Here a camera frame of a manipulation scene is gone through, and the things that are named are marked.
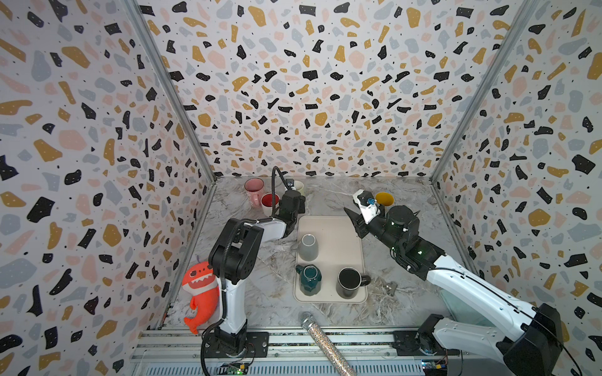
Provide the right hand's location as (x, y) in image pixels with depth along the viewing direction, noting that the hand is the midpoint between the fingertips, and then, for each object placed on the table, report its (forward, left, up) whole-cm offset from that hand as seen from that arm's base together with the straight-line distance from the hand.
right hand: (353, 204), depth 72 cm
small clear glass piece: (-14, -16, -31) cm, 37 cm away
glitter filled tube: (-33, +7, -27) cm, 43 cm away
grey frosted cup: (-3, +15, -22) cm, 27 cm away
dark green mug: (-15, +13, -20) cm, 29 cm away
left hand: (+21, +20, -19) cm, 34 cm away
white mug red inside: (+22, +35, -25) cm, 48 cm away
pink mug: (+27, +41, -21) cm, 53 cm away
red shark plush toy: (-17, +50, -21) cm, 57 cm away
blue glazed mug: (+23, -18, -23) cm, 37 cm away
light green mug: (+25, +20, -19) cm, 37 cm away
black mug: (-15, 0, -22) cm, 27 cm away
